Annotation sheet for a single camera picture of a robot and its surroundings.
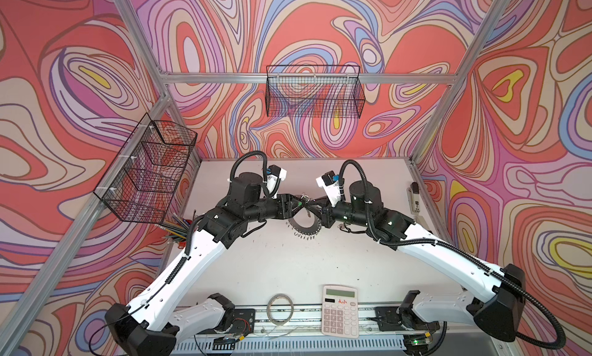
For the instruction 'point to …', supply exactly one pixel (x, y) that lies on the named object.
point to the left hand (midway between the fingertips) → (306, 202)
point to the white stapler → (414, 196)
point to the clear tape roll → (275, 322)
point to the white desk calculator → (340, 311)
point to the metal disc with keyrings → (306, 224)
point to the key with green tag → (305, 199)
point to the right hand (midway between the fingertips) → (309, 210)
